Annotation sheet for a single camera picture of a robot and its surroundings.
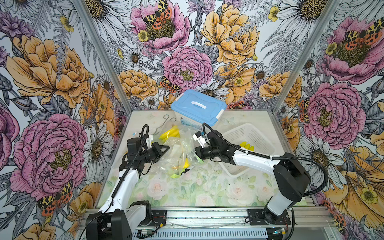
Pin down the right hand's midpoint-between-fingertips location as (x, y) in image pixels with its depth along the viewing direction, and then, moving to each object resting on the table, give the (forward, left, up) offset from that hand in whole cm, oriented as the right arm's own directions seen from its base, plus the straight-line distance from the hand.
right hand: (189, 159), depth 79 cm
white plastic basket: (+23, -40, -10) cm, 47 cm away
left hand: (+4, +11, +2) cm, 12 cm away
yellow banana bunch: (+25, +11, -8) cm, 28 cm away
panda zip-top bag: (-4, +3, +9) cm, 10 cm away
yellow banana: (+13, -36, -10) cm, 40 cm away
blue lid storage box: (+36, -4, +3) cm, 36 cm away
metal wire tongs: (+45, +19, -14) cm, 51 cm away
